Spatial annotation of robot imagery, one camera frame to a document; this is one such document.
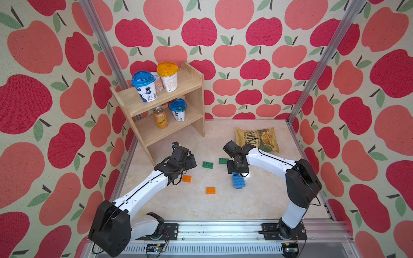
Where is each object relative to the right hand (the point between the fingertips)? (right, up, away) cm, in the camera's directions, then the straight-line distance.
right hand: (234, 172), depth 90 cm
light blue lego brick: (+2, -8, -1) cm, 8 cm away
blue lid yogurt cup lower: (-31, +37, -4) cm, 48 cm away
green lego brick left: (-15, +3, +6) cm, 17 cm away
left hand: (-25, +6, -5) cm, 27 cm away
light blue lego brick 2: (+1, -3, -1) cm, 4 cm away
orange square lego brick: (-14, -9, -3) cm, 17 cm away
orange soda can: (-40, +30, -8) cm, 51 cm away
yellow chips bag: (+21, +19, +12) cm, 30 cm away
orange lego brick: (-27, -4, +1) cm, 28 cm away
